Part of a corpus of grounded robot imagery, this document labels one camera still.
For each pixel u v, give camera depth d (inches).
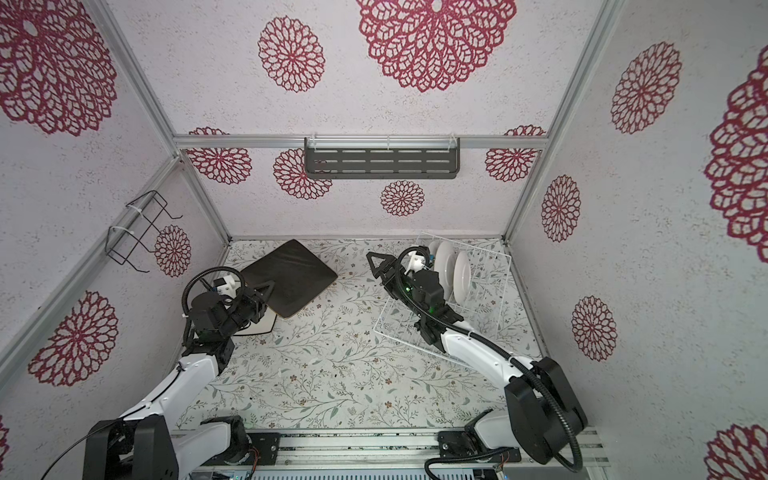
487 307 39.5
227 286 29.9
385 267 26.9
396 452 29.3
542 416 16.4
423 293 23.7
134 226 30.2
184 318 23.9
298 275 33.4
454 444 28.9
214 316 24.8
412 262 28.2
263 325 30.8
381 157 37.3
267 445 29.0
